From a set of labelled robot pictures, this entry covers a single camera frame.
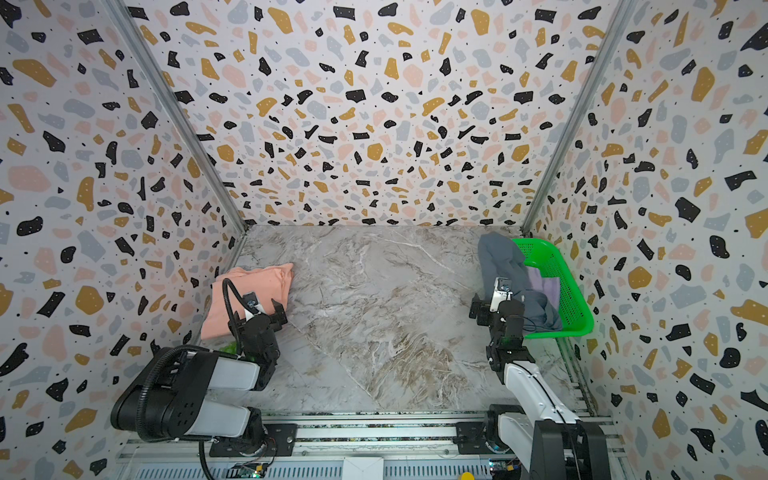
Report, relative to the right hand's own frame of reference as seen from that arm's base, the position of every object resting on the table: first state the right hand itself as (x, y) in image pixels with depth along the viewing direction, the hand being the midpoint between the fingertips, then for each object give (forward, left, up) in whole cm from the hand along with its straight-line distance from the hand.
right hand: (492, 290), depth 86 cm
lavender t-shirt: (+10, -24, -12) cm, 28 cm away
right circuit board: (-41, 0, -15) cm, 44 cm away
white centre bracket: (-42, +34, -8) cm, 54 cm away
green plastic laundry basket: (-3, -28, -10) cm, 30 cm away
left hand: (-3, +69, -3) cm, 69 cm away
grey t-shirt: (+18, -8, -8) cm, 21 cm away
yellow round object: (-43, +11, -8) cm, 45 cm away
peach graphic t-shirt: (+7, +71, -9) cm, 72 cm away
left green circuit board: (-42, +61, -14) cm, 76 cm away
